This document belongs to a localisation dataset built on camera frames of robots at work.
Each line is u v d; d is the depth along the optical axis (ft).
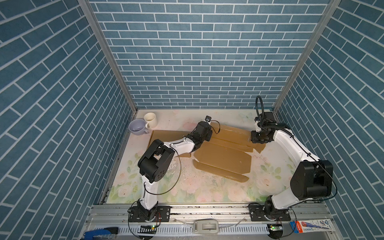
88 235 2.18
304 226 2.29
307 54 2.89
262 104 2.34
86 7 2.29
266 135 2.16
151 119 3.34
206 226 2.24
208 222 2.23
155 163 1.66
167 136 3.26
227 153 3.12
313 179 1.44
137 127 3.47
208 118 2.75
